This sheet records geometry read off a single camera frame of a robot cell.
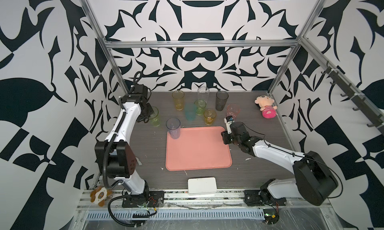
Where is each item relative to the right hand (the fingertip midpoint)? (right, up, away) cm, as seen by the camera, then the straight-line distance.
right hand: (224, 131), depth 89 cm
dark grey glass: (+1, +19, +15) cm, 25 cm away
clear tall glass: (-11, +25, +18) cm, 32 cm away
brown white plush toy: (-63, -28, -16) cm, 71 cm away
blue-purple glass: (-29, +4, -4) cm, 30 cm away
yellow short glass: (-7, +9, +12) cm, 17 cm away
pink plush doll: (+32, +17, +16) cm, 39 cm away
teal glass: (-20, +13, +11) cm, 26 cm away
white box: (-14, -25, -14) cm, 32 cm away
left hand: (-44, +11, -5) cm, 46 cm away
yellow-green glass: (-44, +5, +10) cm, 46 cm away
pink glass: (+9, +12, +15) cm, 22 cm away
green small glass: (-14, +16, +22) cm, 30 cm away
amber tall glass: (-28, +21, +12) cm, 37 cm away
